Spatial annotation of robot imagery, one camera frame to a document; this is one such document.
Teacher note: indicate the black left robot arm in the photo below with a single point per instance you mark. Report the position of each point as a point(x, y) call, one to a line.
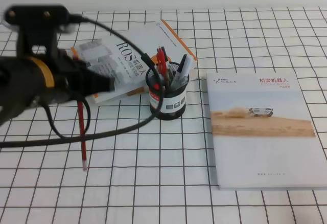
point(40, 80)

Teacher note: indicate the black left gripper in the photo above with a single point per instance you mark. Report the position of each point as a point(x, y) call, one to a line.
point(72, 79)

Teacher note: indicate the red cap pen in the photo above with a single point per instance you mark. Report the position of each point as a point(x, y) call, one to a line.
point(156, 86)

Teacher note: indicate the red pencil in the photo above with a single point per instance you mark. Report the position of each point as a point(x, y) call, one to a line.
point(82, 132)

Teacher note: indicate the checkered white tablecloth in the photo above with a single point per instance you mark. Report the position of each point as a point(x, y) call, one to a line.
point(164, 172)

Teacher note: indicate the black cap marker centre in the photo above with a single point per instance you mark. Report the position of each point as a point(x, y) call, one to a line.
point(166, 56)

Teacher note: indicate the AgileX robot brochure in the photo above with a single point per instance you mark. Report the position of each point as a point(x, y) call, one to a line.
point(263, 135)

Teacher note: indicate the black mesh pen holder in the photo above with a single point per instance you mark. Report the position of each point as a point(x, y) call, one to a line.
point(174, 102)

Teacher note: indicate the ROS book orange spine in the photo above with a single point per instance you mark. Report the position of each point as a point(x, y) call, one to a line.
point(111, 56)

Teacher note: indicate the red pen with clip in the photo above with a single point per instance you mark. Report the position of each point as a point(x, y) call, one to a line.
point(162, 68)

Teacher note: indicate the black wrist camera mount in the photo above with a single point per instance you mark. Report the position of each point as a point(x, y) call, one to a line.
point(37, 25)

